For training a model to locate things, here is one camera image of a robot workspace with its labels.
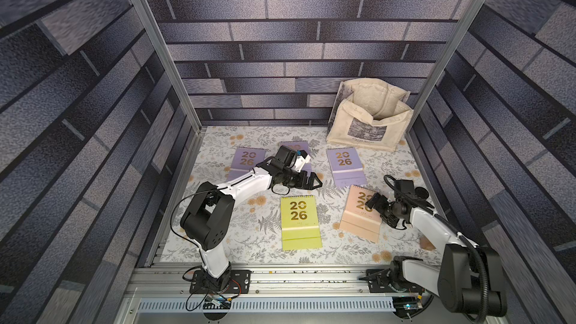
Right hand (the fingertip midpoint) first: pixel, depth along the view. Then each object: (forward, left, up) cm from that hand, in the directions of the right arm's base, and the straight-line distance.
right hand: (372, 207), depth 89 cm
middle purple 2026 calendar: (+32, +29, +1) cm, 44 cm away
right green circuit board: (-32, -5, -3) cm, 32 cm away
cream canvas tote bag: (+49, -7, +9) cm, 50 cm away
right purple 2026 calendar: (+21, +7, -1) cm, 22 cm away
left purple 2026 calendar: (+22, +56, +2) cm, 61 cm away
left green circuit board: (-33, +57, -1) cm, 66 cm away
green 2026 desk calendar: (-9, +29, 0) cm, 30 cm away
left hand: (+4, +23, +11) cm, 26 cm away
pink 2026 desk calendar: (-4, +6, -2) cm, 7 cm away
